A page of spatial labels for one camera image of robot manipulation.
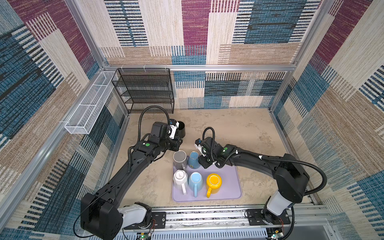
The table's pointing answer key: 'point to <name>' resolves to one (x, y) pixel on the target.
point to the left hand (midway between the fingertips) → (181, 138)
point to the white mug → (180, 180)
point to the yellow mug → (214, 182)
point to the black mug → (181, 129)
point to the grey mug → (179, 159)
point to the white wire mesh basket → (81, 120)
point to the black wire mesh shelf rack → (145, 90)
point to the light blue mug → (195, 182)
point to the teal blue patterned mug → (193, 160)
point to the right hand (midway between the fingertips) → (203, 161)
